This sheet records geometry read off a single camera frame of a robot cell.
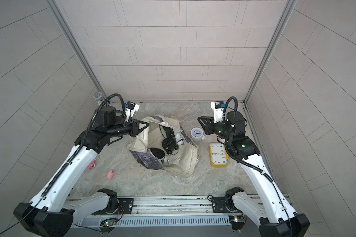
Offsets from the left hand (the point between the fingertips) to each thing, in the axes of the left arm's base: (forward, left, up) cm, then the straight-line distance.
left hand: (150, 123), depth 68 cm
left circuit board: (-36, +17, -25) cm, 47 cm away
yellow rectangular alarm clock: (-5, -36, -26) cm, 45 cm away
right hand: (+1, -23, +3) cm, 23 cm away
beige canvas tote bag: (-8, -16, -25) cm, 31 cm away
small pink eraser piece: (-15, +24, -27) cm, 39 cm away
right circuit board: (-35, -41, -29) cm, 61 cm away
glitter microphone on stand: (+18, +32, -1) cm, 37 cm away
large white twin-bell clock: (+3, -14, -19) cm, 24 cm away
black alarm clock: (+3, -7, -25) cm, 26 cm away
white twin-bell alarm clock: (+11, -25, -26) cm, 37 cm away
